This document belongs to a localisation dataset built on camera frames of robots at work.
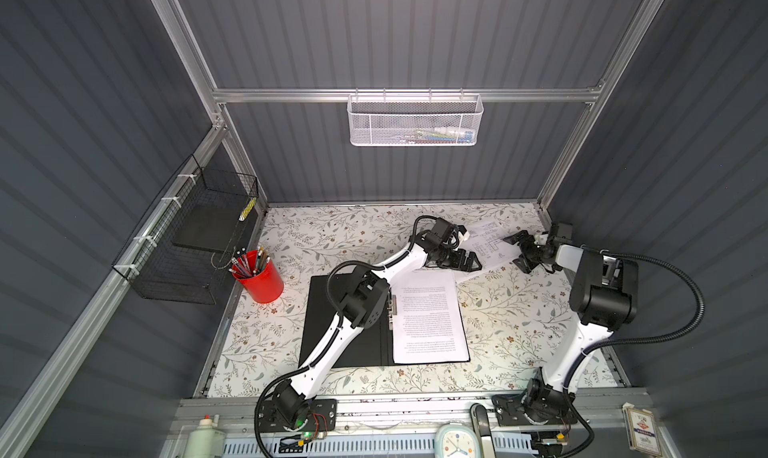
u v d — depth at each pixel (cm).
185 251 72
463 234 94
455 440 68
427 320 89
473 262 89
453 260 91
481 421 69
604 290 55
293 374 65
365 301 67
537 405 68
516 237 95
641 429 70
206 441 64
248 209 82
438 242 84
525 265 94
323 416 72
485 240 111
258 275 83
